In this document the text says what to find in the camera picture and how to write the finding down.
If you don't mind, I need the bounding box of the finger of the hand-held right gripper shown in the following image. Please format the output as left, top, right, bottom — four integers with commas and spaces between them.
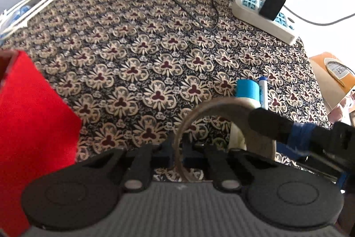
248, 108, 335, 149
276, 143, 347, 173

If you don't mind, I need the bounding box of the brown cardboard box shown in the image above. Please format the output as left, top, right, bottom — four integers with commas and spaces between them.
309, 52, 355, 115

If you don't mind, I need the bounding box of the white marker with blue cap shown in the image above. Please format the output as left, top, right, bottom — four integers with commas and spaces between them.
258, 76, 269, 111

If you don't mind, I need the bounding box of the grey power cable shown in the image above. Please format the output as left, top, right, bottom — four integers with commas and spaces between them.
283, 5, 355, 26

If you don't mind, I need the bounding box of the white tube with blue cap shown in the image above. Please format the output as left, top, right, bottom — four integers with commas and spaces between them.
229, 79, 262, 150

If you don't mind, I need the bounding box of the white power strip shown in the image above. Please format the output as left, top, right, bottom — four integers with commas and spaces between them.
229, 0, 300, 45

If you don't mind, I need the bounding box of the black charger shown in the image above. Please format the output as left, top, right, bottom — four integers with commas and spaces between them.
259, 0, 287, 20

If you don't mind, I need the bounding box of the red cardboard box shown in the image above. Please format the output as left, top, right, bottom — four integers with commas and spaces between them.
0, 50, 82, 237

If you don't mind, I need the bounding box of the floral patterned cloth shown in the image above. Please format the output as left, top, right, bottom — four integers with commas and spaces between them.
0, 0, 332, 182

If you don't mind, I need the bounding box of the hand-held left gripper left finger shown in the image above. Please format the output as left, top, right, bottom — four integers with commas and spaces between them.
80, 142, 175, 193

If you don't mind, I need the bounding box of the printed tape roll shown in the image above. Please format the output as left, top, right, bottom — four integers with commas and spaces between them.
173, 98, 277, 183

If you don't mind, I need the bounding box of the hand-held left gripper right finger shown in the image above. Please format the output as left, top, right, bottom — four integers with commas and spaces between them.
182, 143, 280, 193

